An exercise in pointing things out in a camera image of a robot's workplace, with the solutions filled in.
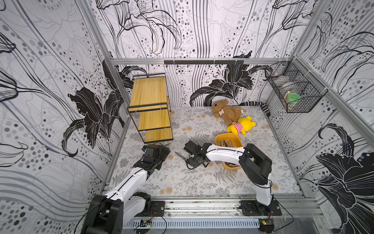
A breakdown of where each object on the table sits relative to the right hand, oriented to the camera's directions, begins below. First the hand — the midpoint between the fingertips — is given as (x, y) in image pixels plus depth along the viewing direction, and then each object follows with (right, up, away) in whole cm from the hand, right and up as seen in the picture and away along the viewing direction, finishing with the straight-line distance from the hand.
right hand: (195, 159), depth 92 cm
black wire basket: (+60, +40, -10) cm, 73 cm away
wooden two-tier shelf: (-24, +32, -19) cm, 44 cm away
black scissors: (+21, +10, +3) cm, 23 cm away
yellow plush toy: (+33, +22, +7) cm, 40 cm away
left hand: (-17, +4, -4) cm, 18 cm away
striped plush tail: (+57, +37, +27) cm, 73 cm away
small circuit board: (-25, -27, -20) cm, 42 cm away
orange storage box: (+27, +11, +3) cm, 30 cm away
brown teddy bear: (+25, +30, +9) cm, 39 cm away
